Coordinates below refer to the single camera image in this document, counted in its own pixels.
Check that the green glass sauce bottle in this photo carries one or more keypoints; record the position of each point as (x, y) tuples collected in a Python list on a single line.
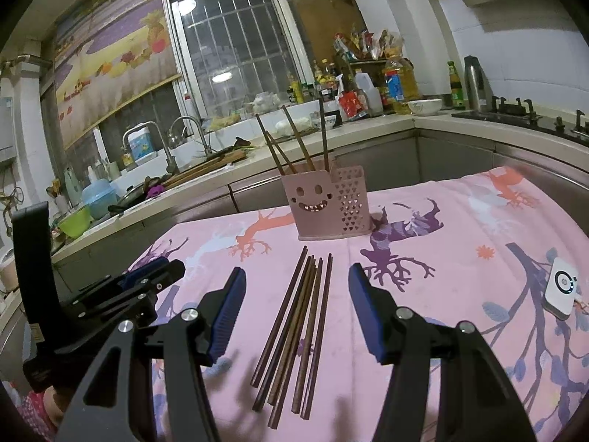
[(456, 87)]

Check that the pink smiley utensil holder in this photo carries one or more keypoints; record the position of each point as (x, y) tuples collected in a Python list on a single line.
[(328, 205)]

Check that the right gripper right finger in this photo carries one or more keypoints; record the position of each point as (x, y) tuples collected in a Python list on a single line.
[(477, 401)]

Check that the dark wooden chopstick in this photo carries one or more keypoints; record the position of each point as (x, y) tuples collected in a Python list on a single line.
[(299, 140), (276, 413), (291, 337), (275, 157), (319, 339), (280, 151), (269, 374), (308, 337), (324, 140), (269, 344)]

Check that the barred kitchen window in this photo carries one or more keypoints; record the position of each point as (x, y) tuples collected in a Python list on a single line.
[(232, 51)]

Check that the steel thermos kettle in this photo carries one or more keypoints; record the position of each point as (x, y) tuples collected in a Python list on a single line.
[(475, 84)]

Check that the white bowl near stove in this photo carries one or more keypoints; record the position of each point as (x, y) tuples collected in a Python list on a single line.
[(425, 107)]

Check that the white blue detergent tub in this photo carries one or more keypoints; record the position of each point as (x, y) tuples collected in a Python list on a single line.
[(141, 145)]

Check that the yellow cooking oil bottle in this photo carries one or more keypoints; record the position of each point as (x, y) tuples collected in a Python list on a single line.
[(402, 87)]

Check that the blue white porcelain bowl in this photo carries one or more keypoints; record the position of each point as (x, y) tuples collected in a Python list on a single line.
[(331, 120)]

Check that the blue plastic container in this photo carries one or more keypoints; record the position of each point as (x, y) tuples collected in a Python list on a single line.
[(98, 196)]

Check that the chrome kitchen faucet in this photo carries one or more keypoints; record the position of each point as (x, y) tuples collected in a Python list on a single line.
[(193, 130)]

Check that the green plastic bowl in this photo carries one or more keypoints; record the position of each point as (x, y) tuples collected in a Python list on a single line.
[(76, 223)]

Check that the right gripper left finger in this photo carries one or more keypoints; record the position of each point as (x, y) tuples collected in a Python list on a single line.
[(114, 401)]

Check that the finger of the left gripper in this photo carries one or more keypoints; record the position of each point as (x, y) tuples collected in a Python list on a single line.
[(157, 281), (144, 271)]

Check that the fruit pattern roller blind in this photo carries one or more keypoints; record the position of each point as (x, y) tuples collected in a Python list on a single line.
[(108, 53)]

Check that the pink floral tablecloth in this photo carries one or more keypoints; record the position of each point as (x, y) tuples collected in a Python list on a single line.
[(479, 248)]

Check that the black gas stove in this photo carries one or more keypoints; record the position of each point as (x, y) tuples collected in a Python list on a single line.
[(523, 115)]

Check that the red snack packet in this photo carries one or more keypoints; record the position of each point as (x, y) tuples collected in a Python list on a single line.
[(352, 106)]

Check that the white gas water heater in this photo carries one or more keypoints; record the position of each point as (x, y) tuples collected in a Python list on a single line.
[(7, 138)]

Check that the white square timer device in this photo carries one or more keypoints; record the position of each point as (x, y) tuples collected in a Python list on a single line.
[(561, 289)]

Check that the wooden cutting board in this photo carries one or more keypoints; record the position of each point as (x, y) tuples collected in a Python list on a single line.
[(218, 162)]

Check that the white plastic jug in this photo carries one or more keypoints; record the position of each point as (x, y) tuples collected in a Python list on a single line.
[(363, 82)]

